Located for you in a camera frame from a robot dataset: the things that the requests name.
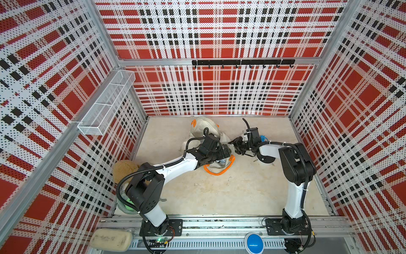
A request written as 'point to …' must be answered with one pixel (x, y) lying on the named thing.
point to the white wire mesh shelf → (98, 119)
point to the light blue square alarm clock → (222, 162)
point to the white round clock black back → (267, 154)
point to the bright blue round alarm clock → (263, 137)
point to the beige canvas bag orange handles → (204, 126)
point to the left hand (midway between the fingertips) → (228, 153)
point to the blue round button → (255, 243)
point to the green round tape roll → (128, 207)
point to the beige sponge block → (111, 239)
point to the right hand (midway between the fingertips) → (229, 145)
